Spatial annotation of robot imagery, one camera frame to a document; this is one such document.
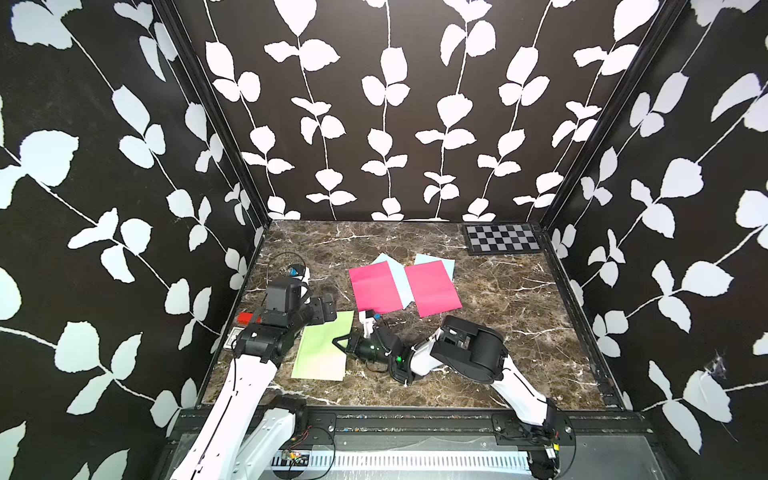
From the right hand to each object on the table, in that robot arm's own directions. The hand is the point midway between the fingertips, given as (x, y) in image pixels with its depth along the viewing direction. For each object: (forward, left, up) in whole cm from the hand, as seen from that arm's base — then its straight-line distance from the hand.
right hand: (328, 342), depth 83 cm
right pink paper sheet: (+22, -32, -6) cm, 39 cm away
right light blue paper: (+33, -38, -6) cm, 51 cm away
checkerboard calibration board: (+45, -65, -5) cm, 79 cm away
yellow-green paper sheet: (-2, +4, -5) cm, 6 cm away
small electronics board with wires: (-26, +6, -5) cm, 27 cm away
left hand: (+7, +1, +14) cm, 16 cm away
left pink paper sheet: (+19, -12, -1) cm, 23 cm away
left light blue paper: (+27, -20, -6) cm, 34 cm away
